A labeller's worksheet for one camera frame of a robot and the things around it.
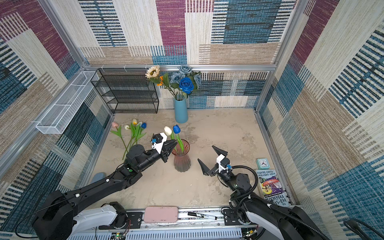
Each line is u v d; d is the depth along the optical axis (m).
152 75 0.81
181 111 1.04
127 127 1.08
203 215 0.74
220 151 0.69
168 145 0.69
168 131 0.71
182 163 0.94
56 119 0.71
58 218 0.40
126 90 1.10
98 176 0.87
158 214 0.76
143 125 1.09
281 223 0.44
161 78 0.89
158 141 0.62
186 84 0.70
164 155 0.66
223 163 0.60
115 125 1.09
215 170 0.65
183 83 0.70
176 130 0.74
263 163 0.89
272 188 0.81
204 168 0.65
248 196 0.59
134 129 1.05
